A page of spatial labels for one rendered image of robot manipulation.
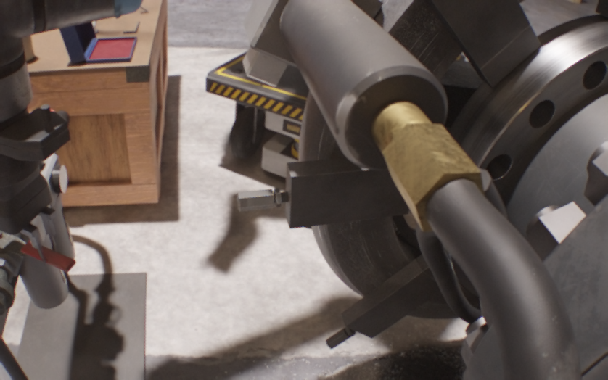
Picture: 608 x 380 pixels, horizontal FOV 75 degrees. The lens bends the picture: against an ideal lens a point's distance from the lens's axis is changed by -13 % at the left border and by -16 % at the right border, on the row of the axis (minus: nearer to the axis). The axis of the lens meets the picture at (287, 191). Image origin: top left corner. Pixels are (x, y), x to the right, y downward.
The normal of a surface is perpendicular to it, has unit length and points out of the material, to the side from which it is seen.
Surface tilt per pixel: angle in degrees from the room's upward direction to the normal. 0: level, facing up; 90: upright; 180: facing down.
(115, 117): 90
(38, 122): 0
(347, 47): 36
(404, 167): 60
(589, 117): 41
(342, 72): 54
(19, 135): 0
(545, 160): 64
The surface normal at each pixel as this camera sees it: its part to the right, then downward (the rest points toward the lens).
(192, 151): 0.10, -0.79
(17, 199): 0.95, 0.22
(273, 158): -0.45, 0.51
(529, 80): -0.70, -0.46
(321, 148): -0.72, 0.33
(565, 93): 0.18, 0.62
